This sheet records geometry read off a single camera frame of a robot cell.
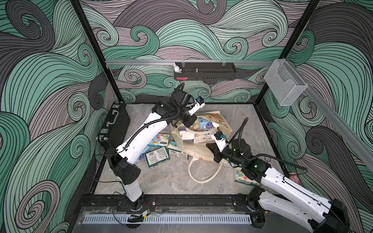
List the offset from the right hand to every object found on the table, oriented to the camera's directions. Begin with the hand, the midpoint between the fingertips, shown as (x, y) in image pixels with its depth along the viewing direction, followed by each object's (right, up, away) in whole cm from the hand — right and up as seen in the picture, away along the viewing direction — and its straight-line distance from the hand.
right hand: (206, 145), depth 73 cm
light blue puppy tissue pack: (-35, -6, +15) cm, 39 cm away
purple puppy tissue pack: (+3, +11, 0) cm, 11 cm away
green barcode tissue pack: (-27, -9, +11) cm, 31 cm away
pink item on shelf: (-13, +39, +17) cm, 44 cm away
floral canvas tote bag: (-5, 0, +17) cm, 18 cm away
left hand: (-6, +16, 0) cm, 17 cm away
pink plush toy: (+52, -20, +8) cm, 56 cm away
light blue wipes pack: (+2, +10, +18) cm, 21 cm away
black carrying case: (-52, +11, +9) cm, 54 cm away
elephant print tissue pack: (-27, -1, +19) cm, 33 cm away
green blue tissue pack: (-17, -6, +12) cm, 22 cm away
